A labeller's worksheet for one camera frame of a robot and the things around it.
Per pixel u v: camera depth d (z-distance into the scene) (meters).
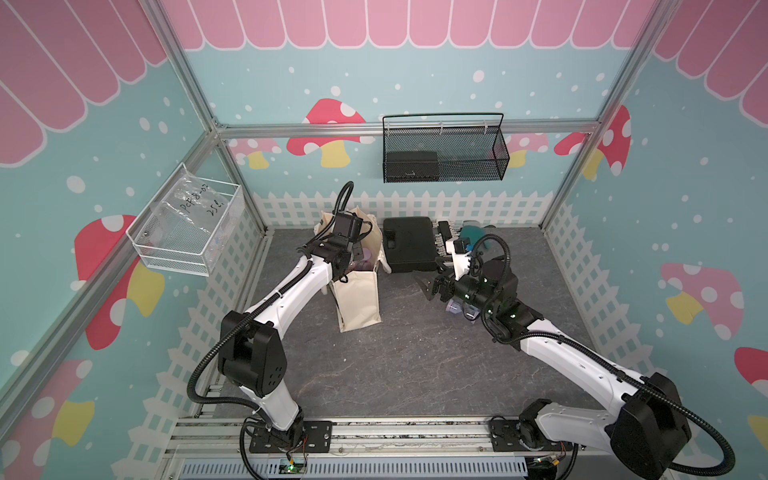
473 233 1.18
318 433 0.74
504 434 0.74
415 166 0.88
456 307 0.94
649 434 0.40
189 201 0.72
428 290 0.67
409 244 1.06
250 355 0.45
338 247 0.65
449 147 0.93
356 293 0.80
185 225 0.73
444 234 1.17
